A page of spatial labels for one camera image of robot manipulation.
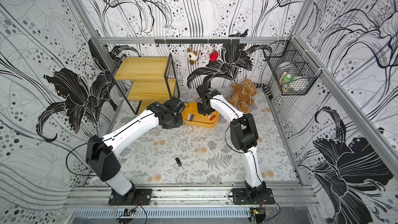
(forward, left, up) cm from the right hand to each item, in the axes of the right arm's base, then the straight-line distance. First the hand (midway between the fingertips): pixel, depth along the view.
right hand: (205, 108), depth 98 cm
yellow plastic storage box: (-5, +4, -6) cm, 9 cm away
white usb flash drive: (-2, +11, -6) cm, 13 cm away
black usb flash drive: (-31, +15, -7) cm, 36 cm away
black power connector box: (-54, -25, -10) cm, 61 cm away
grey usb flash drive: (-2, +9, -7) cm, 12 cm away
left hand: (-17, +14, +6) cm, 23 cm away
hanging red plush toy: (+23, -6, +24) cm, 34 cm away
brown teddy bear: (+11, -26, 0) cm, 28 cm away
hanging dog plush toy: (+22, +8, +25) cm, 34 cm away
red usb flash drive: (-2, -5, -8) cm, 9 cm away
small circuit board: (-54, +36, -9) cm, 66 cm away
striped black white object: (+24, -48, -10) cm, 54 cm away
